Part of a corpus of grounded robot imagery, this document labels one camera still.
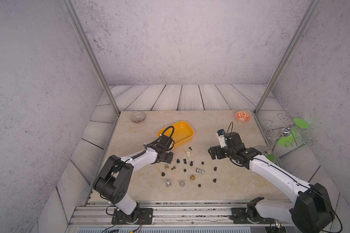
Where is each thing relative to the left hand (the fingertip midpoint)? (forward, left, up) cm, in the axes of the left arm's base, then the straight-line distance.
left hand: (170, 157), depth 92 cm
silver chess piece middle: (-16, -7, -1) cm, 17 cm away
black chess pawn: (-8, -9, -3) cm, 12 cm away
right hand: (-1, -27, +11) cm, 29 cm away
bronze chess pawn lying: (-5, -2, -3) cm, 7 cm away
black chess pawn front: (-17, -16, -2) cm, 24 cm away
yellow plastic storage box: (+22, -9, -3) cm, 24 cm away
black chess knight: (-1, -9, -3) cm, 10 cm away
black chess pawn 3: (-7, -27, -2) cm, 28 cm away
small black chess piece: (+8, -13, -2) cm, 15 cm away
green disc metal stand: (-3, -60, +22) cm, 64 cm away
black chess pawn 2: (-10, +4, -2) cm, 11 cm away
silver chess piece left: (-16, +1, -1) cm, 16 cm away
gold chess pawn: (-6, +2, -1) cm, 6 cm away
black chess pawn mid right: (-3, -20, -2) cm, 20 cm away
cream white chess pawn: (+3, -11, -1) cm, 12 cm away
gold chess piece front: (-13, -13, -1) cm, 18 cm away
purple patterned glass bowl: (+35, +26, 0) cm, 44 cm away
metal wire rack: (+20, -74, -6) cm, 77 cm away
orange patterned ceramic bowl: (+34, -56, 0) cm, 65 cm away
